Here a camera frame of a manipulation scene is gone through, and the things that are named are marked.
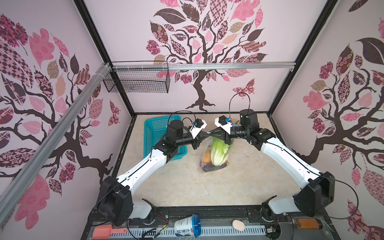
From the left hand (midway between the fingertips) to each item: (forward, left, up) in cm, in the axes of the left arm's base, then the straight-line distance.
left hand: (208, 135), depth 73 cm
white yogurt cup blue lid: (-36, +9, -18) cm, 41 cm away
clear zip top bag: (+1, 0, -13) cm, 13 cm away
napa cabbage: (-3, -7, -10) cm, 13 cm away
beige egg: (-35, -15, -26) cm, 46 cm away
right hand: (+1, -2, +3) cm, 4 cm away
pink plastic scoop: (-38, +50, -25) cm, 67 cm away
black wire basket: (+43, +43, +6) cm, 61 cm away
